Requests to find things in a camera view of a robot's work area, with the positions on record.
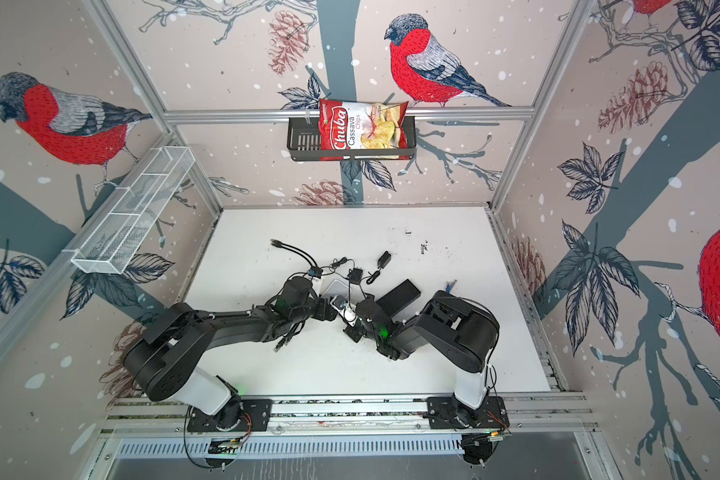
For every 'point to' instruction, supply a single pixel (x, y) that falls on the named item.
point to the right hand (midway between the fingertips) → (340, 318)
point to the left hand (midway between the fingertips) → (334, 300)
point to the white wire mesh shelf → (116, 235)
